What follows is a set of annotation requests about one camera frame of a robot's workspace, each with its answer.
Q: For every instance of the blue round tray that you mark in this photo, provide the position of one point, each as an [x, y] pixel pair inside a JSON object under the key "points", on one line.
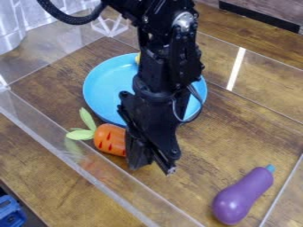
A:
{"points": [[111, 78]]}

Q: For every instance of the blue object bottom left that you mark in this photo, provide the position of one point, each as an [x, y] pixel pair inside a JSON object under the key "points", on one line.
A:
{"points": [[13, 215]]}

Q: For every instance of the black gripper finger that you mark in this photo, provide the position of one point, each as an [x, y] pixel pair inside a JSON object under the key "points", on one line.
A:
{"points": [[165, 162], [138, 151]]}

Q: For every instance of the clear acrylic triangle stand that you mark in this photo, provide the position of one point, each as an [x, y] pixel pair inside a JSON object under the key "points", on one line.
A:
{"points": [[110, 27]]}

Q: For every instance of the purple toy eggplant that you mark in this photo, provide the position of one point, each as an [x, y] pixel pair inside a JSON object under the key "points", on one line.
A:
{"points": [[234, 201]]}

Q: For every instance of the yellow toy lemon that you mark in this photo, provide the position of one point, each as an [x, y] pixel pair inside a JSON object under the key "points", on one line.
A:
{"points": [[138, 58]]}

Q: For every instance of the white curtain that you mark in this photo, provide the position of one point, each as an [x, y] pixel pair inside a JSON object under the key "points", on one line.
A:
{"points": [[23, 15]]}

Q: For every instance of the orange toy carrot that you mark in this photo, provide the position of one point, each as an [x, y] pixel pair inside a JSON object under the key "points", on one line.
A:
{"points": [[106, 135]]}

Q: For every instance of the clear acrylic front wall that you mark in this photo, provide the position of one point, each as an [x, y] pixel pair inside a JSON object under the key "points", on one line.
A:
{"points": [[153, 209]]}

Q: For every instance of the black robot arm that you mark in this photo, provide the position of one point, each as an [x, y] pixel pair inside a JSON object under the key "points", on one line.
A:
{"points": [[168, 25]]}

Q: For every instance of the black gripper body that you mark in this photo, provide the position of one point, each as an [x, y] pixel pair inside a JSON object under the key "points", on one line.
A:
{"points": [[153, 113]]}

